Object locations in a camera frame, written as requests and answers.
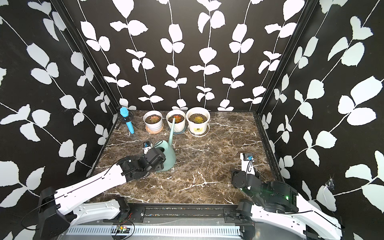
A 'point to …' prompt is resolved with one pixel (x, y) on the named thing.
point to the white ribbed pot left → (152, 126)
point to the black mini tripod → (123, 120)
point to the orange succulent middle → (178, 118)
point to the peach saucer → (154, 132)
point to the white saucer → (206, 132)
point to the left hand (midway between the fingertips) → (159, 160)
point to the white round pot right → (192, 112)
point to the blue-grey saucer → (177, 133)
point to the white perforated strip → (156, 230)
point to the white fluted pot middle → (177, 127)
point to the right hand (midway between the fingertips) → (232, 167)
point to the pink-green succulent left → (154, 118)
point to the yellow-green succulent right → (198, 119)
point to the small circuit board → (122, 229)
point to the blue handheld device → (124, 112)
